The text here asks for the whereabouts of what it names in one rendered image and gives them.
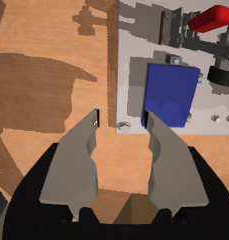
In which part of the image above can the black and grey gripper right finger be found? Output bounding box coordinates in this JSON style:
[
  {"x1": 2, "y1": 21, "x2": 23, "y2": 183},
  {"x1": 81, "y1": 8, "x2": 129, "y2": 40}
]
[{"x1": 144, "y1": 110, "x2": 229, "y2": 240}]

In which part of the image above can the blue plate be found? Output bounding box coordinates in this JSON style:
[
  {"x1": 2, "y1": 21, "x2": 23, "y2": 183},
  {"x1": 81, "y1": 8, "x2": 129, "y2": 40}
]
[{"x1": 141, "y1": 62, "x2": 201, "y2": 128}]

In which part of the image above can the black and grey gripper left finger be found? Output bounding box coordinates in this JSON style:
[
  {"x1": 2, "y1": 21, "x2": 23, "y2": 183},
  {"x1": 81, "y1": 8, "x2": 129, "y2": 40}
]
[{"x1": 2, "y1": 108, "x2": 100, "y2": 240}]

